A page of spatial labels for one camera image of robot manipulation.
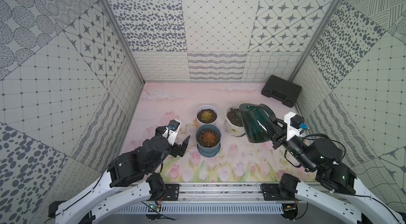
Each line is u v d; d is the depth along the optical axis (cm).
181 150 59
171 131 53
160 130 59
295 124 46
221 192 76
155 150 45
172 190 75
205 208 70
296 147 49
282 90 111
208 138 80
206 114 90
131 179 42
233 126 82
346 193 41
